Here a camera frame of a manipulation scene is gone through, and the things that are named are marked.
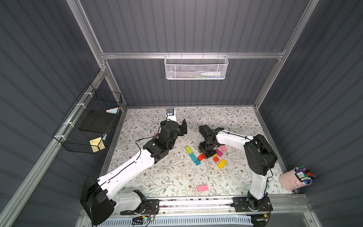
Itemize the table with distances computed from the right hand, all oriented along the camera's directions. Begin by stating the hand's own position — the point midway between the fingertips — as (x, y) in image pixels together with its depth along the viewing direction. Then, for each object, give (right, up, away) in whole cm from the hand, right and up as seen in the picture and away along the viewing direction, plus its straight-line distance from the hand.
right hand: (199, 155), depth 90 cm
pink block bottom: (+1, -16, -10) cm, 19 cm away
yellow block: (+11, 0, +1) cm, 11 cm away
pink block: (+17, +3, +4) cm, 18 cm away
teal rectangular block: (-3, -2, +1) cm, 4 cm away
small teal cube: (-1, -5, -2) cm, 5 cm away
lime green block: (-6, +2, +5) cm, 8 cm away
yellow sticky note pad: (-47, +12, -31) cm, 57 cm away
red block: (+2, -1, 0) cm, 2 cm away
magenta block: (+14, +1, +3) cm, 14 cm away
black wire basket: (-62, +14, -24) cm, 68 cm away
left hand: (-12, +22, -17) cm, 30 cm away
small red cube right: (+11, -3, +1) cm, 12 cm away
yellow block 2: (+14, -5, -2) cm, 15 cm away
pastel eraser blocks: (-51, +28, -8) cm, 59 cm away
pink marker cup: (+47, -10, -15) cm, 51 cm away
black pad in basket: (-55, +22, -16) cm, 62 cm away
